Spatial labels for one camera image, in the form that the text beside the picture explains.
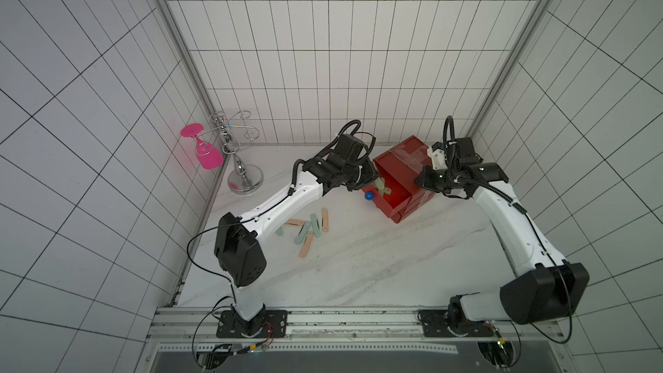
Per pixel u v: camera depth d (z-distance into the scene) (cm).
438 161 71
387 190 84
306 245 90
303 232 92
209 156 89
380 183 76
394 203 76
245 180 107
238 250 44
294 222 95
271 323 72
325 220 95
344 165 59
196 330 69
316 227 92
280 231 92
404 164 84
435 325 72
